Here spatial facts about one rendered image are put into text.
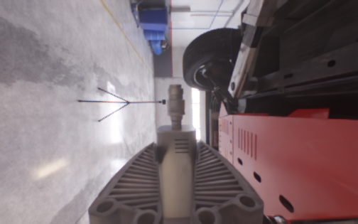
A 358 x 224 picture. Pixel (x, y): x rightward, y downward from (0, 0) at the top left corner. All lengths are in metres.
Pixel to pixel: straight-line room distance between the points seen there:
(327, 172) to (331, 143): 0.09
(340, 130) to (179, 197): 0.50
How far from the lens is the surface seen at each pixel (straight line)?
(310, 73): 0.67
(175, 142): 0.16
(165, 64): 9.03
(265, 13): 0.69
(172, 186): 0.18
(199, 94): 8.90
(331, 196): 0.65
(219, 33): 1.40
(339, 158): 0.60
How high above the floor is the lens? 1.14
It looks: 3 degrees up
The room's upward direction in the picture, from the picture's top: 88 degrees clockwise
